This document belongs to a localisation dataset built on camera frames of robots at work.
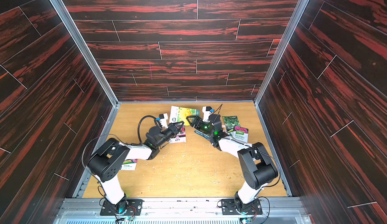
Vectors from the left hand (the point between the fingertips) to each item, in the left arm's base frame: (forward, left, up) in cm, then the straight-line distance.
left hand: (185, 123), depth 84 cm
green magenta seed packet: (+6, -36, -18) cm, 41 cm away
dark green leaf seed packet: (+16, -31, -18) cm, 39 cm away
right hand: (+5, -4, -1) cm, 6 cm away
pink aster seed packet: (+1, +4, -18) cm, 18 cm away
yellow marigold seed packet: (+5, +5, +2) cm, 7 cm away
